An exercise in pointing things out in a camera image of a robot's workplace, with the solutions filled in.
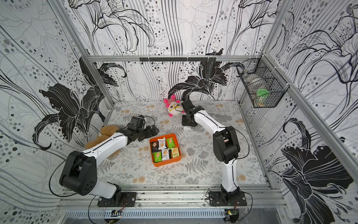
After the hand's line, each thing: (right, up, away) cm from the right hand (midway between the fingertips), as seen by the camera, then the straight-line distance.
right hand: (188, 121), depth 96 cm
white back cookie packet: (-18, -15, -5) cm, 24 cm away
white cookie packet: (-1, -4, -6) cm, 7 cm away
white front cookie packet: (-15, -20, -10) cm, 27 cm away
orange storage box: (-21, -10, -10) cm, 26 cm away
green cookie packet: (-12, -14, -3) cm, 19 cm away
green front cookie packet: (-20, -22, -10) cm, 31 cm away
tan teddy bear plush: (-55, -6, -5) cm, 56 cm away
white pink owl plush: (-10, +11, +11) cm, 18 cm away
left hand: (-22, -8, -7) cm, 24 cm away
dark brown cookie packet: (-22, -16, -6) cm, 28 cm away
